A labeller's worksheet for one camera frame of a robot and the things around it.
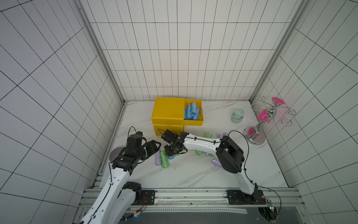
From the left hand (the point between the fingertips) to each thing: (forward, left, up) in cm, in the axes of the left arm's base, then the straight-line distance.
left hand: (157, 149), depth 78 cm
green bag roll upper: (+15, -33, -10) cm, 37 cm away
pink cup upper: (+28, -73, +13) cm, 79 cm away
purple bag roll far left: (-1, 0, -10) cm, 10 cm away
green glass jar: (+29, -56, -6) cm, 63 cm away
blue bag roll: (+24, -19, +5) cm, 31 cm away
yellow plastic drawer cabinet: (+19, -6, +9) cm, 22 cm away
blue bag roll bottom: (+22, -17, +5) cm, 28 cm away
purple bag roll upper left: (+14, -42, -10) cm, 45 cm away
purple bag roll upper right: (+17, -46, -11) cm, 50 cm away
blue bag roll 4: (-1, -8, -10) cm, 13 cm away
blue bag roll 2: (+22, -22, +8) cm, 32 cm away
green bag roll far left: (-4, -4, -10) cm, 12 cm away
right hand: (+5, -6, -11) cm, 14 cm away
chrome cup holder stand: (+16, -65, -11) cm, 68 cm away
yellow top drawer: (+16, -20, +5) cm, 26 cm away
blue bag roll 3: (+22, -25, +6) cm, 34 cm away
